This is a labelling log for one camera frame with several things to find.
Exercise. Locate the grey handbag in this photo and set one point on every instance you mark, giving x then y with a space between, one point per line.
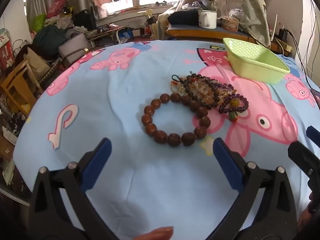
72 48

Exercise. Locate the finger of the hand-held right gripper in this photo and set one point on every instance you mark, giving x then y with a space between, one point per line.
314 134
306 160

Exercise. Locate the folding table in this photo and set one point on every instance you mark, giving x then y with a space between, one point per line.
107 30

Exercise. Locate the red bag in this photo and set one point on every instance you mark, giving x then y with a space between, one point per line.
56 7

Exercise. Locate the white enamel mug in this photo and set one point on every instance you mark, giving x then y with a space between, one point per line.
207 20

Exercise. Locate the clear plastic bag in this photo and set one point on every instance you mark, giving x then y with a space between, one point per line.
236 13

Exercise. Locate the person's left hand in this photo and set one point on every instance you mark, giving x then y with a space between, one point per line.
157 233

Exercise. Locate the person's right hand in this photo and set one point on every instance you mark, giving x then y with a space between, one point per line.
306 220

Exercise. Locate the green plastic bag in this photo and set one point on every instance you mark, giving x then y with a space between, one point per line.
38 22

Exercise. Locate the wooden desk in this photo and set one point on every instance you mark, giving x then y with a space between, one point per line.
200 33

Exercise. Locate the black power adapter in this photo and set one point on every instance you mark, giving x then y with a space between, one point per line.
284 34

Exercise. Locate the wooden chair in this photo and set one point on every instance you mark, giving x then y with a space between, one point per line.
15 80

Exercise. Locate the cartoon printed package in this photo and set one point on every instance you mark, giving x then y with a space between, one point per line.
6 50

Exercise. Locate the green plastic basket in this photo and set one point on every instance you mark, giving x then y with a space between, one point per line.
257 72

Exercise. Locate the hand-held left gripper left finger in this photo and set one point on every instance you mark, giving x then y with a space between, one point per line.
96 165

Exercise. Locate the round woven basket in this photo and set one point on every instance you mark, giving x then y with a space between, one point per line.
230 25

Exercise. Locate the blue shoe box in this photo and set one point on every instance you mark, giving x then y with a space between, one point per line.
127 36

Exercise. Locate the cartoon pig printed blanket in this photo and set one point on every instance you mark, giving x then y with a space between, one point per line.
150 192

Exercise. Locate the grey-green floral cloth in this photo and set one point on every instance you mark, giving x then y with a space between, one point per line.
245 2

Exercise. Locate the smartphone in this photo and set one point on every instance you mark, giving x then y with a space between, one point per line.
317 97

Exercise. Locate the dark green bag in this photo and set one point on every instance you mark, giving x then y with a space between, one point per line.
50 38

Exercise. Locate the dark folded cushion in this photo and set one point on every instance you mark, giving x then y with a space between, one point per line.
182 17

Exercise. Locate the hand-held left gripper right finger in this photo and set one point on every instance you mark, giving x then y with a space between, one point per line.
227 165

